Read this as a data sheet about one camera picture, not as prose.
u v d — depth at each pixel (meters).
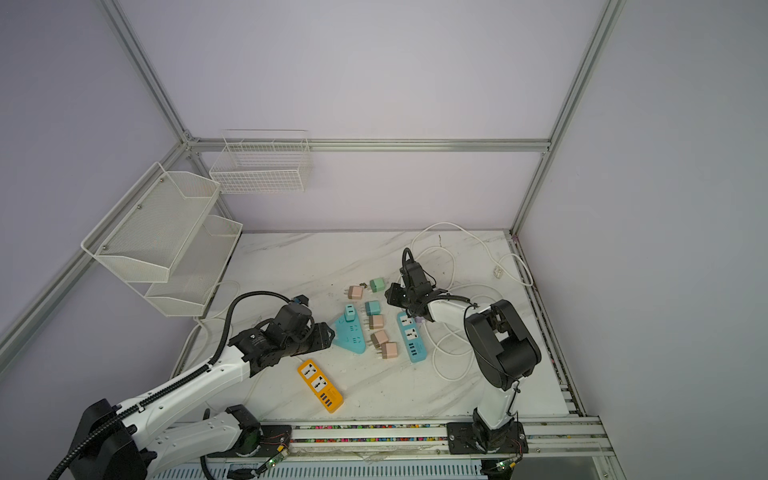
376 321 0.93
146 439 0.42
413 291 0.75
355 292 1.00
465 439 0.73
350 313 0.89
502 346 0.49
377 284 1.02
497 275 1.07
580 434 0.77
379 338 0.90
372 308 0.96
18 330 0.51
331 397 0.78
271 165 0.98
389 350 0.87
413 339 0.89
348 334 0.89
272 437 0.74
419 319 0.93
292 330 0.62
